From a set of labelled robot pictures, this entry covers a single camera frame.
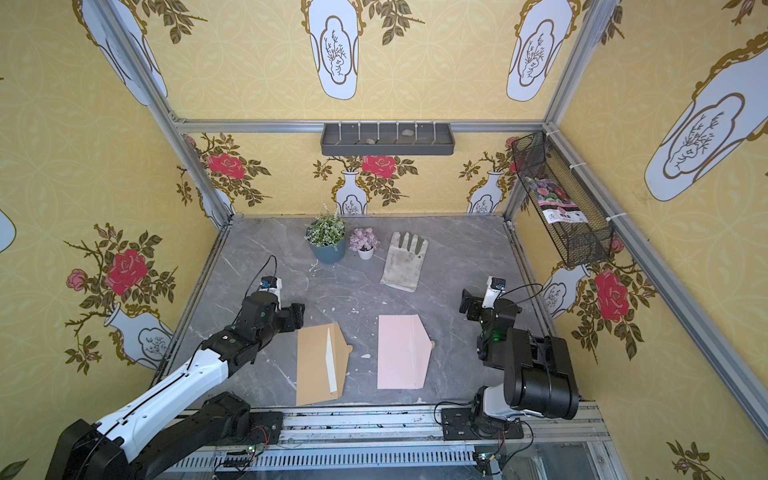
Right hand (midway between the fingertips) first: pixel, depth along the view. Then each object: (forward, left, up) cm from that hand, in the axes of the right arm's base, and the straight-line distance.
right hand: (479, 291), depth 93 cm
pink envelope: (-17, +23, -6) cm, 29 cm away
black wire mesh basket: (+13, -28, +15) cm, 34 cm away
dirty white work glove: (+12, +24, -5) cm, 27 cm away
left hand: (-10, +54, +5) cm, 55 cm away
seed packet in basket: (+10, -15, +28) cm, 33 cm away
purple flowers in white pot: (+15, +37, +5) cm, 41 cm away
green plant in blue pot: (+13, +49, +10) cm, 51 cm away
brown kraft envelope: (-28, +47, -4) cm, 55 cm away
